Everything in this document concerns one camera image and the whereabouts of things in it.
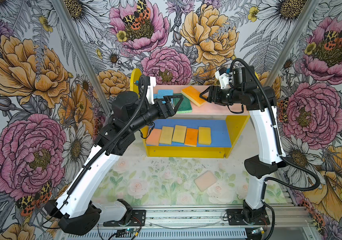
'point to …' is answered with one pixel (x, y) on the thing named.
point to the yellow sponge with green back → (166, 135)
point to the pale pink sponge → (205, 180)
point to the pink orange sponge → (154, 138)
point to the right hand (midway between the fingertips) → (205, 101)
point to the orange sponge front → (191, 138)
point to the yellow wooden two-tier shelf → (226, 123)
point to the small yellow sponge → (204, 136)
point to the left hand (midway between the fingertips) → (177, 105)
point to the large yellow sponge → (179, 134)
